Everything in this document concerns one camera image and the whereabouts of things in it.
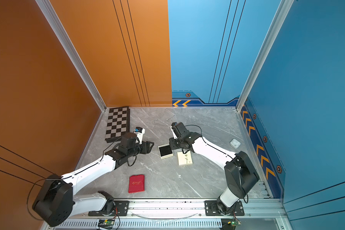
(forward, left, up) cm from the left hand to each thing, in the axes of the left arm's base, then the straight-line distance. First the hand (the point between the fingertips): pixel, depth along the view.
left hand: (151, 141), depth 86 cm
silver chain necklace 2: (+32, -8, -12) cm, 36 cm away
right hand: (0, -13, -1) cm, 13 cm away
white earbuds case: (+5, -55, -10) cm, 56 cm away
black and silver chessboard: (+20, +28, -9) cm, 36 cm away
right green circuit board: (-39, -45, -12) cm, 60 cm away
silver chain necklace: (+25, +4, -12) cm, 29 cm away
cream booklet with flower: (-7, -21, -10) cm, 24 cm away
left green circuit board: (-39, +17, -13) cm, 45 cm away
